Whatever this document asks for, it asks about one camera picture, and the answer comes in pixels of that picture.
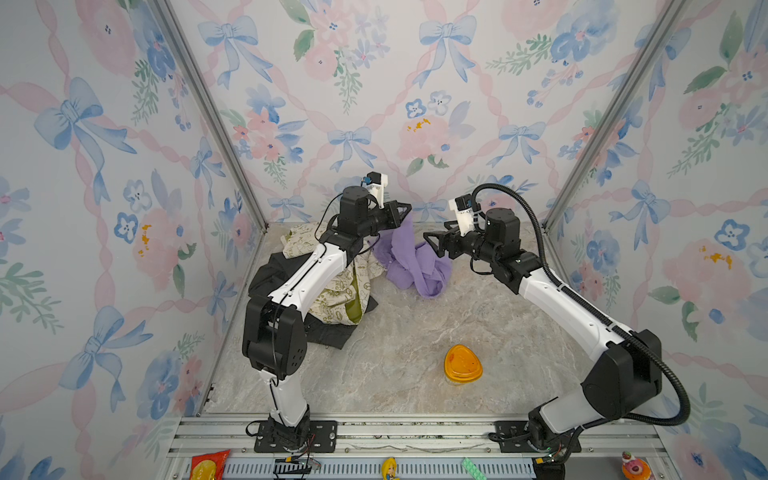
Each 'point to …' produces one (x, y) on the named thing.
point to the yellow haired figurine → (389, 469)
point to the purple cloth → (408, 263)
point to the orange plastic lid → (461, 365)
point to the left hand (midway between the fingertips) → (415, 203)
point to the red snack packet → (209, 466)
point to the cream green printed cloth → (347, 301)
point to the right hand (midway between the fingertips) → (435, 226)
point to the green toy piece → (470, 468)
